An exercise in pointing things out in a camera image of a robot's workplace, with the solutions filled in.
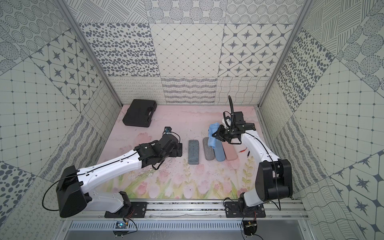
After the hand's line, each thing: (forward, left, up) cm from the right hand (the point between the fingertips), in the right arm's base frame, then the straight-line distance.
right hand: (213, 136), depth 85 cm
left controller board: (-42, +46, -17) cm, 65 cm away
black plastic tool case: (+26, +55, -10) cm, 62 cm away
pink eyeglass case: (-2, -12, -14) cm, 18 cm away
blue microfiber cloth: (+6, 0, +1) cm, 6 cm away
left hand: (-9, +19, +2) cm, 21 cm away
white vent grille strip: (-41, +27, -15) cm, 52 cm away
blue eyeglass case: (-3, -4, -12) cm, 13 cm away
